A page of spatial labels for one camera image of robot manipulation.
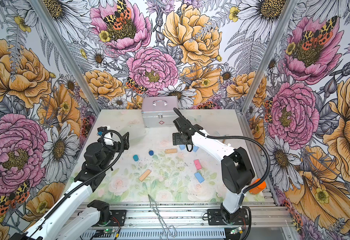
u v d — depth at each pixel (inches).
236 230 28.2
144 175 34.6
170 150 39.1
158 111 45.1
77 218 22.4
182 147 39.1
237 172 18.3
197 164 36.3
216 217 29.1
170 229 28.2
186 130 26.1
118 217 29.2
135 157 36.3
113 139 23.7
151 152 38.1
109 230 28.0
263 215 30.0
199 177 34.5
